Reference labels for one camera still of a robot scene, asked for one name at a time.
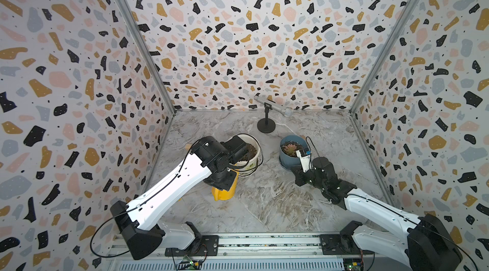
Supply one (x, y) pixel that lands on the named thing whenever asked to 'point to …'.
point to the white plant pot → (254, 150)
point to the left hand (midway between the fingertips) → (225, 184)
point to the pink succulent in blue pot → (290, 147)
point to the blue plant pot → (290, 160)
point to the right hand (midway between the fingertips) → (291, 168)
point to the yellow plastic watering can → (219, 194)
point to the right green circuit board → (353, 264)
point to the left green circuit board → (186, 264)
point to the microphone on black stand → (267, 125)
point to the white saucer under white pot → (260, 161)
